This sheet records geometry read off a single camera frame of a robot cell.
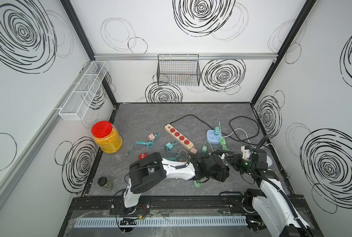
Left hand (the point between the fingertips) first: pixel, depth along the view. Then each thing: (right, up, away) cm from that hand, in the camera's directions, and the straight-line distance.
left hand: (227, 176), depth 78 cm
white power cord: (+21, +18, +22) cm, 35 cm away
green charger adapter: (-10, +11, +13) cm, 20 cm away
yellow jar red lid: (-66, +20, +4) cm, 69 cm away
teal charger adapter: (-32, +13, +16) cm, 38 cm away
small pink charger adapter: (-44, +18, +20) cm, 52 cm away
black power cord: (+19, +24, +27) cm, 41 cm away
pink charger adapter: (-16, +10, +14) cm, 24 cm away
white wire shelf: (-78, +40, -3) cm, 87 cm away
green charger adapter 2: (-1, +22, +18) cm, 28 cm away
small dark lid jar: (-64, -1, -5) cm, 64 cm away
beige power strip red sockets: (-27, +19, +21) cm, 39 cm away
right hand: (+1, +8, +4) cm, 9 cm away
